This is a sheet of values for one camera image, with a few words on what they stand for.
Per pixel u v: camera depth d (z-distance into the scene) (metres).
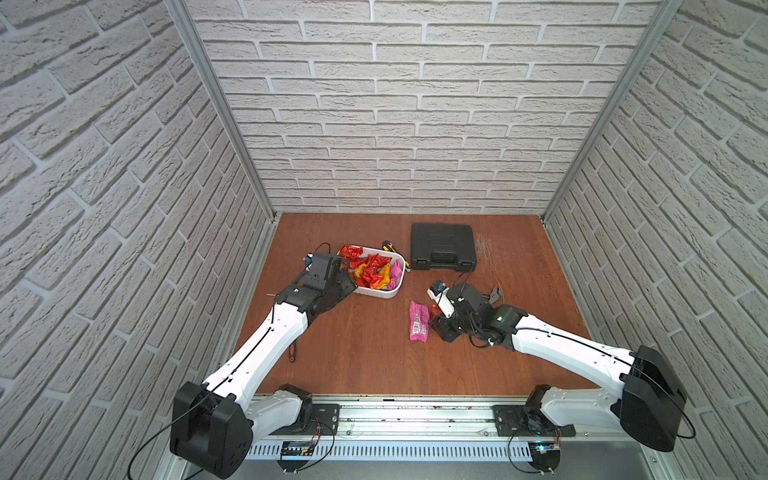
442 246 1.03
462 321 0.61
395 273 0.96
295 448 0.73
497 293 0.97
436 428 0.74
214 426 0.38
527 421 0.66
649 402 0.40
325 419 0.75
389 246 1.09
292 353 0.83
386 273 0.95
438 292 0.72
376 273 0.98
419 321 0.87
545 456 0.69
